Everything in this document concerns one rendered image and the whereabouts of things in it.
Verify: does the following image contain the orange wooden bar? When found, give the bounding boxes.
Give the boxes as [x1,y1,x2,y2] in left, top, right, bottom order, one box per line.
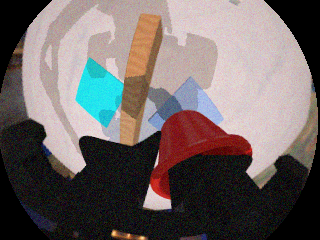
[119,13,164,147]

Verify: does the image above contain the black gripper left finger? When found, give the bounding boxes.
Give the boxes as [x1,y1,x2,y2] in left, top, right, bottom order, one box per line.
[79,131,163,208]

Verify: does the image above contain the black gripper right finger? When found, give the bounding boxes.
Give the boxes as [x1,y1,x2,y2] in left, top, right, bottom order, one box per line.
[168,153,253,212]

